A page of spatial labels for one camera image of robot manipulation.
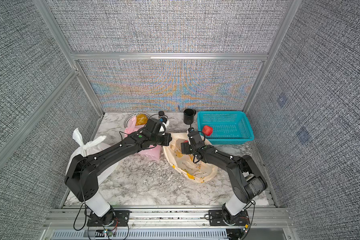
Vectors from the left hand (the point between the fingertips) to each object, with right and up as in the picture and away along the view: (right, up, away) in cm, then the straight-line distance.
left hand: (175, 137), depth 84 cm
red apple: (+21, +3, +17) cm, 28 cm away
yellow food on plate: (-25, +11, +22) cm, 35 cm away
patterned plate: (-35, +14, +30) cm, 48 cm away
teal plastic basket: (+39, +6, +27) cm, 47 cm away
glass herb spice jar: (-11, +15, +23) cm, 30 cm away
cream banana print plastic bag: (+7, -17, +8) cm, 20 cm away
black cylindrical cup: (+9, +14, +29) cm, 33 cm away
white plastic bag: (-48, -7, -2) cm, 48 cm away
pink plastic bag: (-13, -10, +4) cm, 17 cm away
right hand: (+8, -3, +9) cm, 12 cm away
